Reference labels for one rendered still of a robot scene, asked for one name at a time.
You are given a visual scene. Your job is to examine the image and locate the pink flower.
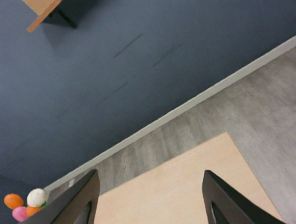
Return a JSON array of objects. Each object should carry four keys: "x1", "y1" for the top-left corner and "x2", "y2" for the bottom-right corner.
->
[{"x1": 13, "y1": 207, "x2": 29, "y2": 222}]

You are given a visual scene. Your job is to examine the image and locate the orange tulip with green stem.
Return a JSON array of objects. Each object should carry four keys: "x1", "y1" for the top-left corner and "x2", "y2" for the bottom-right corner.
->
[{"x1": 26, "y1": 206, "x2": 43, "y2": 216}]

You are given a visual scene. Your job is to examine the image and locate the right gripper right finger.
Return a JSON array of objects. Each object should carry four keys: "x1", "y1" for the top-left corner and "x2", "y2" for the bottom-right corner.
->
[{"x1": 202, "y1": 170, "x2": 286, "y2": 224}]

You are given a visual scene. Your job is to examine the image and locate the white flower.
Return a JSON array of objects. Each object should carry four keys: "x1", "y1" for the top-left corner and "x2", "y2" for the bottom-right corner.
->
[{"x1": 27, "y1": 189, "x2": 47, "y2": 207}]

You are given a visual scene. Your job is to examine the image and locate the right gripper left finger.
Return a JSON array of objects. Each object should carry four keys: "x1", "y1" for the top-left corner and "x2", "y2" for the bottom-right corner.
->
[{"x1": 18, "y1": 169, "x2": 100, "y2": 224}]

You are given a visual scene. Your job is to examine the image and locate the orange flower with green stem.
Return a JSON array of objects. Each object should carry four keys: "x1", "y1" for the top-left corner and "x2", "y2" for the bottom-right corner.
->
[{"x1": 4, "y1": 194, "x2": 27, "y2": 209}]

